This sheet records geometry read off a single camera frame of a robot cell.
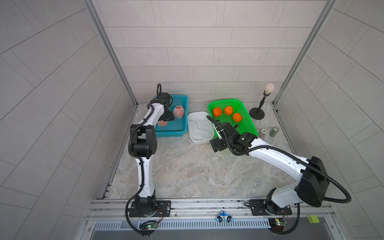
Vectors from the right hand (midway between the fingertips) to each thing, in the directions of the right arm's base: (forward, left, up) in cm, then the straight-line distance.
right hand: (217, 140), depth 82 cm
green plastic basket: (+15, -22, -8) cm, 28 cm away
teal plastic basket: (+19, +23, -11) cm, 32 cm away
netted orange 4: (+19, +34, -6) cm, 40 cm away
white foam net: (+11, +10, -6) cm, 16 cm away
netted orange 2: (+28, -12, -6) cm, 31 cm away
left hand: (+24, +32, -5) cm, 40 cm away
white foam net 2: (+16, +13, -9) cm, 23 cm away
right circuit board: (-38, -24, -14) cm, 47 cm away
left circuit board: (-35, +34, -8) cm, 50 cm away
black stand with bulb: (+27, -35, -11) cm, 45 cm away
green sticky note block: (-37, -39, -11) cm, 55 cm away
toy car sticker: (-34, +1, -11) cm, 36 cm away
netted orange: (+27, -4, -6) cm, 28 cm away
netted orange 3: (+27, +23, -3) cm, 35 cm away
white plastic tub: (+27, +7, -10) cm, 29 cm away
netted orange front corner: (+21, -17, -7) cm, 28 cm away
